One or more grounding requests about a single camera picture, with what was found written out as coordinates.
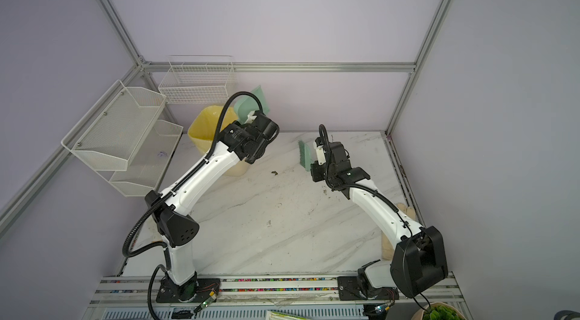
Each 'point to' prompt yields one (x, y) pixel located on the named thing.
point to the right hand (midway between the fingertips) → (313, 163)
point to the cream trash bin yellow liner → (203, 131)
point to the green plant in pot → (439, 311)
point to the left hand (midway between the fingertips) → (223, 130)
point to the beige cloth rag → (388, 250)
